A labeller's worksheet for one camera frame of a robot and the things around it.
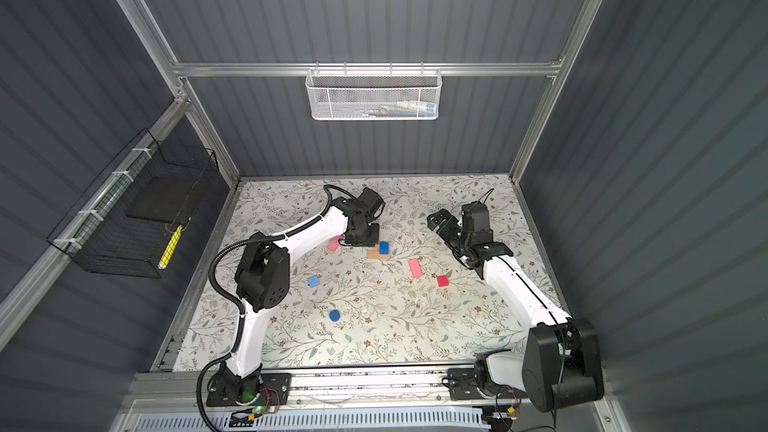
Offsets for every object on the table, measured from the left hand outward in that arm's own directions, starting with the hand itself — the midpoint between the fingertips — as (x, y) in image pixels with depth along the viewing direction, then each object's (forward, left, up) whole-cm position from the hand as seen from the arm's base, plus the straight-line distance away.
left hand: (373, 241), depth 95 cm
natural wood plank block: (-1, -1, -5) cm, 6 cm away
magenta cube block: (-13, -21, -5) cm, 25 cm away
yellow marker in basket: (-14, +46, +21) cm, 53 cm away
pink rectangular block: (-7, -13, -6) cm, 16 cm away
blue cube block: (-2, -4, -2) cm, 4 cm away
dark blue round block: (-21, +12, -6) cm, 25 cm away
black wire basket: (-5, +59, +23) cm, 64 cm away
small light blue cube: (-11, +19, -4) cm, 22 cm away
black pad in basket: (+1, +52, +23) cm, 57 cm away
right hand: (-4, -20, +11) cm, 23 cm away
